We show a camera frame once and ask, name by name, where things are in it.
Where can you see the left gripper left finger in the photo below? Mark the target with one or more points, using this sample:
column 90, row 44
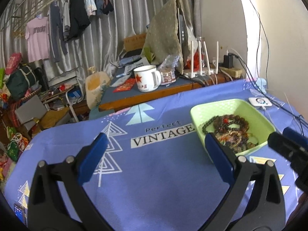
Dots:
column 46, row 207

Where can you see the grey laptop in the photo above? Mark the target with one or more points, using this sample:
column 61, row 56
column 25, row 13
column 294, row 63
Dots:
column 31, row 109

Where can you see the pink t-shirt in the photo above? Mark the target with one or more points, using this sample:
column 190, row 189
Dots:
column 37, row 37

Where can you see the red envelope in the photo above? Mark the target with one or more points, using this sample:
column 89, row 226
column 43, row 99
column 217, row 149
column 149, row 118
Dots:
column 127, row 86

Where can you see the light blue hanging shirt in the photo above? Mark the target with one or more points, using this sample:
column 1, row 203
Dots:
column 90, row 7

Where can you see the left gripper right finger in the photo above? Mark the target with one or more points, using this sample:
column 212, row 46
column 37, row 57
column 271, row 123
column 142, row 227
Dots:
column 254, row 200

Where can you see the blue printed tablecloth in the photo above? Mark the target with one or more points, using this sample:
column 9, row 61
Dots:
column 155, row 174

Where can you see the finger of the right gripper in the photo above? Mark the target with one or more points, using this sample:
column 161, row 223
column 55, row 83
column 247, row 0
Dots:
column 294, row 153
column 295, row 137

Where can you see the green plastic tray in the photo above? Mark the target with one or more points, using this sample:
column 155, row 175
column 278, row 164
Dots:
column 259, row 126

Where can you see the cardboard box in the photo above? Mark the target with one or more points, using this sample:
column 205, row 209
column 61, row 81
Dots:
column 134, row 42

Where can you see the grey curtain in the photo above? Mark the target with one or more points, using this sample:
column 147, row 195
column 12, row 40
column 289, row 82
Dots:
column 100, row 45

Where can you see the black power adapter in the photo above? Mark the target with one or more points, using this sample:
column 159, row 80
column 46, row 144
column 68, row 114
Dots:
column 228, row 61

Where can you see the white wifi router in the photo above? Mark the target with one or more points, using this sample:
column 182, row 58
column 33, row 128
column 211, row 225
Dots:
column 198, row 63

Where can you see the grey hanging trousers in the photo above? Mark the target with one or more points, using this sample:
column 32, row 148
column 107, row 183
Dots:
column 56, row 33

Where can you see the beige dotted cloth cover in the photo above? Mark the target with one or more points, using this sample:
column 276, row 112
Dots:
column 162, row 35

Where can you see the beige waste bin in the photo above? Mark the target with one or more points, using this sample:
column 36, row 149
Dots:
column 95, row 86

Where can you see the small white round device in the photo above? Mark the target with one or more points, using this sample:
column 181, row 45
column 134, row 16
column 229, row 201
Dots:
column 260, row 102

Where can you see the dark green duffel bag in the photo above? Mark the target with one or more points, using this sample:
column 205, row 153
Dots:
column 20, row 81

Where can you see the black hanging shirt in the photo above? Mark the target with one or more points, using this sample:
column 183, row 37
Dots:
column 79, row 19

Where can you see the smartphone with blue screen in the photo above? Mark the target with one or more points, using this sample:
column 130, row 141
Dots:
column 20, row 213

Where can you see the clear plastic snack bag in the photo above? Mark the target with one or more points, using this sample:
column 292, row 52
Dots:
column 167, row 69

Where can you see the white enamel mug red star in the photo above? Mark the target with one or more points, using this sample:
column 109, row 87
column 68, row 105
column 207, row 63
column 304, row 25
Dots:
column 148, row 78

